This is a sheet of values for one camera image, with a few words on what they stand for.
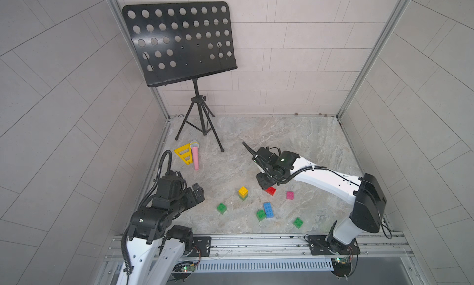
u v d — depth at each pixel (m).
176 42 1.66
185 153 0.98
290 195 0.84
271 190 0.85
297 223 0.77
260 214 0.77
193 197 0.60
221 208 0.78
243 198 0.83
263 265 0.68
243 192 0.79
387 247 0.72
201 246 0.71
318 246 0.69
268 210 0.80
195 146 0.99
